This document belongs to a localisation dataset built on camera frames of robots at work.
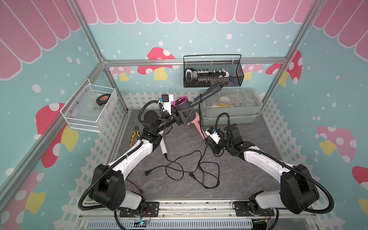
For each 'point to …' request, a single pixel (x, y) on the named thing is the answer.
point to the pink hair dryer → (194, 118)
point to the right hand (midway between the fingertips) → (206, 142)
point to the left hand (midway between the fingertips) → (191, 108)
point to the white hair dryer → (163, 145)
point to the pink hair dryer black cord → (200, 163)
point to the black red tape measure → (102, 99)
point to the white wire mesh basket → (92, 108)
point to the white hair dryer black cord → (146, 173)
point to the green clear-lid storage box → (243, 104)
